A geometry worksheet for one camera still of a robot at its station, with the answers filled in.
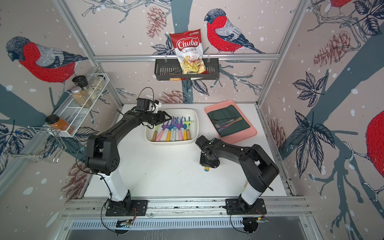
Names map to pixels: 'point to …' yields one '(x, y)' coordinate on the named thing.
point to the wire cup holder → (40, 143)
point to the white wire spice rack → (74, 115)
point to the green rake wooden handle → (155, 133)
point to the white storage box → (150, 129)
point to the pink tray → (238, 136)
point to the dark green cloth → (227, 120)
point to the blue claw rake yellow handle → (184, 127)
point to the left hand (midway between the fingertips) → (171, 115)
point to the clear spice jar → (98, 83)
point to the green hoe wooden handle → (188, 131)
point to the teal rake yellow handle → (206, 169)
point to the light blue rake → (174, 128)
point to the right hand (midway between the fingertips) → (204, 164)
